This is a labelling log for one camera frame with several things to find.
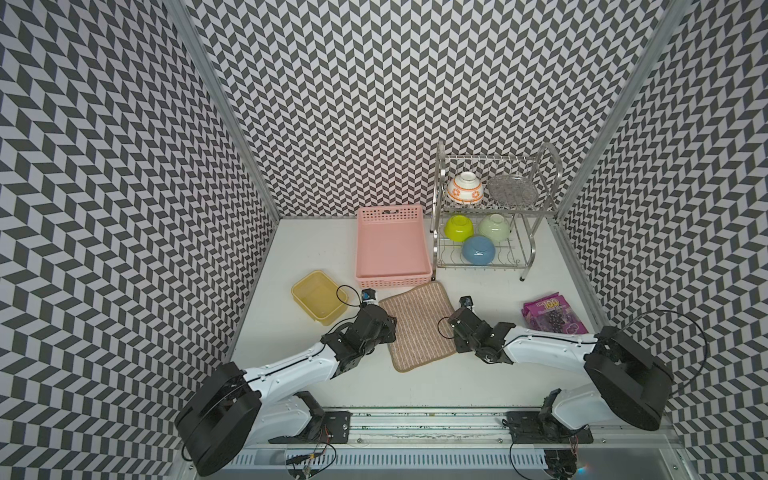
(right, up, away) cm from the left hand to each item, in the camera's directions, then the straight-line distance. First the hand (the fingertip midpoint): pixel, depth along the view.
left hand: (391, 323), depth 85 cm
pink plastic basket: (0, +22, +26) cm, 34 cm away
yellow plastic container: (-23, +6, +8) cm, 25 cm away
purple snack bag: (+48, +2, +2) cm, 48 cm away
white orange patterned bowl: (+21, +39, -1) cm, 44 cm away
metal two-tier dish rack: (+28, +33, -1) cm, 43 cm away
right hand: (+22, -6, +4) cm, 23 cm away
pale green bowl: (+36, +29, +20) cm, 50 cm away
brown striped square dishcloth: (+10, -3, +6) cm, 12 cm away
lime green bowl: (+24, +28, +21) cm, 43 cm away
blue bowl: (+29, +21, +14) cm, 38 cm away
